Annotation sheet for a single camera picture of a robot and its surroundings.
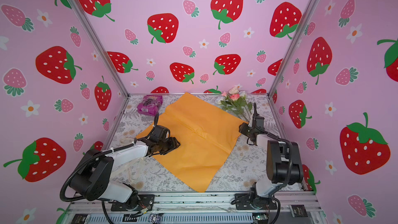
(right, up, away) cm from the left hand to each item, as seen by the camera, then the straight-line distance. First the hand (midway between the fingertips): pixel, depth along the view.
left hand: (178, 145), depth 90 cm
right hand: (+40, +11, +6) cm, 41 cm away
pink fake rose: (+41, +25, +21) cm, 52 cm away
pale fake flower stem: (+48, +24, +22) cm, 58 cm away
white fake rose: (+38, +36, +28) cm, 60 cm away
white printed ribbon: (-24, -12, -6) cm, 27 cm away
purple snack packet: (-23, +24, +17) cm, 38 cm away
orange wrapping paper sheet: (+17, +5, +7) cm, 19 cm away
